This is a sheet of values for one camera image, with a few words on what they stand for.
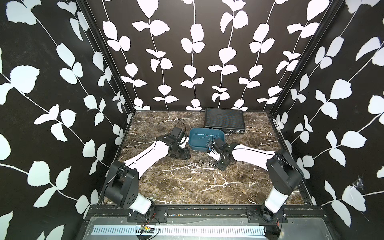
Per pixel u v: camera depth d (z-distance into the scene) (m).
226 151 0.67
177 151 0.72
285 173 0.47
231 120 1.08
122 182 0.43
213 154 0.82
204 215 0.75
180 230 0.70
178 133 0.69
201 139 1.05
